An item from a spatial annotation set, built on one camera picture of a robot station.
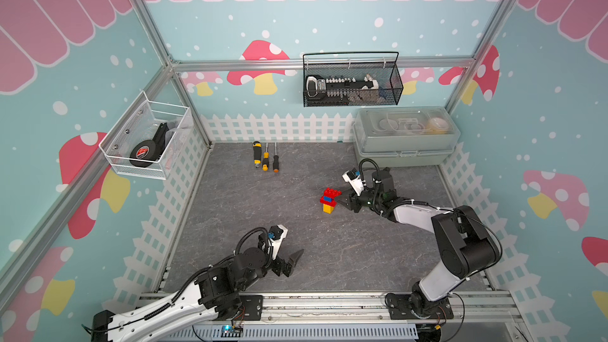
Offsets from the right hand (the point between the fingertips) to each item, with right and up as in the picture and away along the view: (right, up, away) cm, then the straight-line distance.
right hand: (338, 195), depth 90 cm
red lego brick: (-3, +1, 0) cm, 3 cm away
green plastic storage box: (+30, +24, +12) cm, 40 cm away
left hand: (-17, -15, -14) cm, 26 cm away
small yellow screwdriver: (-32, +14, +23) cm, 42 cm away
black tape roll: (-60, +15, -20) cm, 65 cm away
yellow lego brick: (-4, -5, +2) cm, 7 cm away
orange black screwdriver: (-27, +13, +22) cm, 38 cm away
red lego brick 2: (-5, -2, +1) cm, 6 cm away
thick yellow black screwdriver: (-37, +18, +26) cm, 49 cm away
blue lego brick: (-4, -1, 0) cm, 4 cm away
